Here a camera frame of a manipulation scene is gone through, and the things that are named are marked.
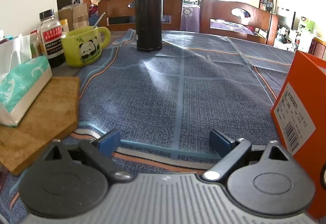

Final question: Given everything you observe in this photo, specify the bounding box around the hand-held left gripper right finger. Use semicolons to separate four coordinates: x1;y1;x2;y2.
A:
202;129;294;182

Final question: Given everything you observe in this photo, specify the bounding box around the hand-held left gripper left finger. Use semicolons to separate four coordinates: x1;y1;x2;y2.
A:
36;129;133;185

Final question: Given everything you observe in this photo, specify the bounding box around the orange cardboard box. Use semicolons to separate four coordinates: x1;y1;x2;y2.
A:
270;50;326;220

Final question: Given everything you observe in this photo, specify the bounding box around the wooden cutting board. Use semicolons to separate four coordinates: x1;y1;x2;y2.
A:
0;76;81;176

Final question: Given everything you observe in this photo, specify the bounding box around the blue patterned tablecloth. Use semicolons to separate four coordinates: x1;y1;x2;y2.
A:
0;29;316;224

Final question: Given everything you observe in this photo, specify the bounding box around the green panda mug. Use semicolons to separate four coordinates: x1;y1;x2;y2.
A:
61;26;111;68

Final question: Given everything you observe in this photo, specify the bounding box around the teal tissue pack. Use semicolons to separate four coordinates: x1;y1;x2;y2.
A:
0;34;53;127

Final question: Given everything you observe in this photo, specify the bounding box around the wooden dining chair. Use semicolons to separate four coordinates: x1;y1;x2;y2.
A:
98;0;183;32
200;0;280;46

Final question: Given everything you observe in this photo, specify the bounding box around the brown cardboard box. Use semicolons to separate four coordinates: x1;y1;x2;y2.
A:
58;3;89;32

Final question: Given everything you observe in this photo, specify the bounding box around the black thermos flask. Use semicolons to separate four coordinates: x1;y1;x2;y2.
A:
134;0;165;52

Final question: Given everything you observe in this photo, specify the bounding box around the black television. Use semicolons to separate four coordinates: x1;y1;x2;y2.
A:
278;11;296;31

